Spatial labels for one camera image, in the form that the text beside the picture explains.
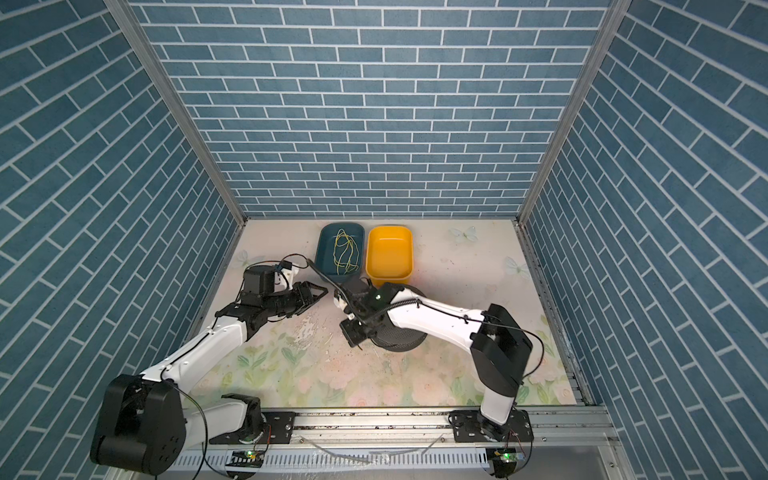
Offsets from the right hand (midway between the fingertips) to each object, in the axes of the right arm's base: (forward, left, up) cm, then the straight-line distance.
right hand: (346, 332), depth 79 cm
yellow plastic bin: (+35, -8, -9) cm, 37 cm away
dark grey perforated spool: (+1, -12, -4) cm, 13 cm away
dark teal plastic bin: (+37, +16, -6) cm, 41 cm away
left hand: (+9, +8, +4) cm, 13 cm away
